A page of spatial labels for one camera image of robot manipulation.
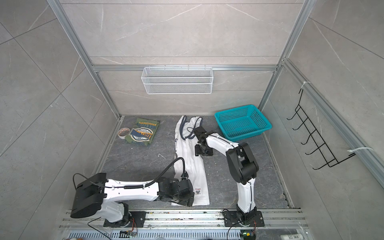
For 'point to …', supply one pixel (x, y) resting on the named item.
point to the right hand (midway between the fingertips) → (201, 152)
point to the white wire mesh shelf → (177, 80)
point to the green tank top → (143, 132)
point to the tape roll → (123, 132)
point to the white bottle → (295, 236)
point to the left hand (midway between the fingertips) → (189, 197)
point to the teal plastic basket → (243, 122)
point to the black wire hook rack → (322, 147)
